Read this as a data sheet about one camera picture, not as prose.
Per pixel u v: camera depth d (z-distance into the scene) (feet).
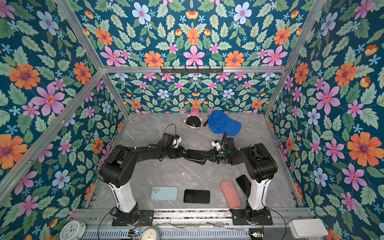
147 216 2.42
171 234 2.31
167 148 2.58
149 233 2.18
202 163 3.03
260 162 1.72
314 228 3.53
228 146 2.63
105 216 2.39
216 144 3.05
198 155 2.90
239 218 2.40
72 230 2.22
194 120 3.43
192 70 3.03
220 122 3.66
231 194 2.69
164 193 2.71
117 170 1.64
